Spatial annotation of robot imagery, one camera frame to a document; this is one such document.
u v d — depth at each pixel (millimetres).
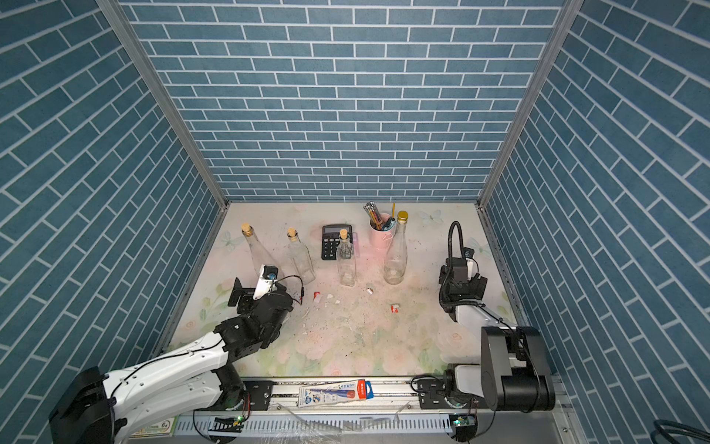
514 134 987
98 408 402
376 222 988
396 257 906
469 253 789
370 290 935
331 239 1052
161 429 678
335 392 737
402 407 728
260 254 783
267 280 675
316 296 923
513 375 423
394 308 889
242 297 681
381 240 1001
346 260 980
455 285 698
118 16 707
